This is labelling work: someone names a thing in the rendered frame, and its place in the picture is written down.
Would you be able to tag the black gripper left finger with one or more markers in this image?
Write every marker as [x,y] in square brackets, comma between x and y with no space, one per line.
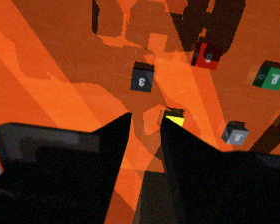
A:
[97,155]

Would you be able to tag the green block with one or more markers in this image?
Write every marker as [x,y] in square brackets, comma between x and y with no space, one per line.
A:
[268,78]

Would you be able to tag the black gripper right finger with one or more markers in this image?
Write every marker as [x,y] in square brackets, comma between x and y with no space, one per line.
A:
[202,177]

